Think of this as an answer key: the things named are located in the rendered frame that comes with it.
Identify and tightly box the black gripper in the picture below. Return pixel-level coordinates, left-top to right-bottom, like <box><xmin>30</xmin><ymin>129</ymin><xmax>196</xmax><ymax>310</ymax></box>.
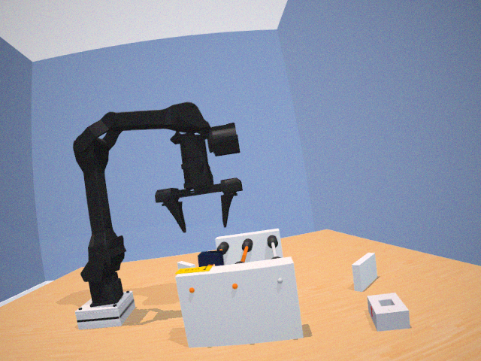
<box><xmin>155</xmin><ymin>156</ymin><xmax>243</xmax><ymax>232</ymax></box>

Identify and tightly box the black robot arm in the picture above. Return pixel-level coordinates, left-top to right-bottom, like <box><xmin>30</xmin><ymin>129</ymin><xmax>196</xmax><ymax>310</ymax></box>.
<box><xmin>73</xmin><ymin>102</ymin><xmax>240</xmax><ymax>307</ymax></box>

